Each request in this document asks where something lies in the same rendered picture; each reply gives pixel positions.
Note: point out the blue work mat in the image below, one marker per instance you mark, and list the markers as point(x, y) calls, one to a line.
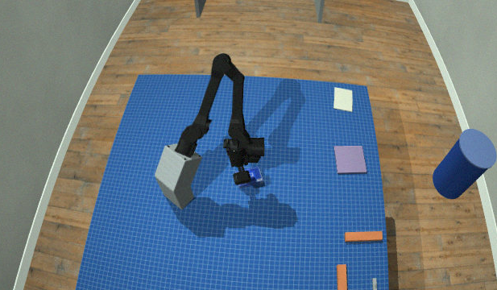
point(287, 233)

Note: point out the blue boxed card deck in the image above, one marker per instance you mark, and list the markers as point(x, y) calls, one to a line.
point(256, 177)

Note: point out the lavender flat square tile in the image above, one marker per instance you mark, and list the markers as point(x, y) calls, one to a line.
point(349, 159)

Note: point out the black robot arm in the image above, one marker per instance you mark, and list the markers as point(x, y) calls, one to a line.
point(253, 147)

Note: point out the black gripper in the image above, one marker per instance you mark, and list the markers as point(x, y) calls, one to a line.
point(242, 176)

